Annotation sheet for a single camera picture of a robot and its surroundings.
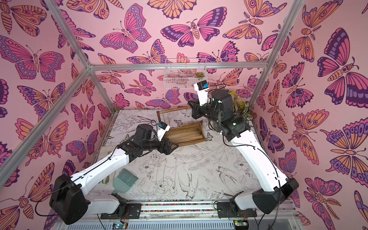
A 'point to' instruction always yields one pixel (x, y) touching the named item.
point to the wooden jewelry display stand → (184, 134)
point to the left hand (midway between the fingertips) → (174, 141)
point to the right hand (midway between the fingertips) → (191, 99)
